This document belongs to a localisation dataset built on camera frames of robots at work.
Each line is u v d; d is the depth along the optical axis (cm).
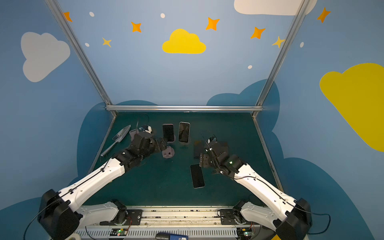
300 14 72
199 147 108
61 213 38
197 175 89
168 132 101
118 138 103
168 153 95
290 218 38
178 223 74
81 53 85
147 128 72
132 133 98
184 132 95
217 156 56
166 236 65
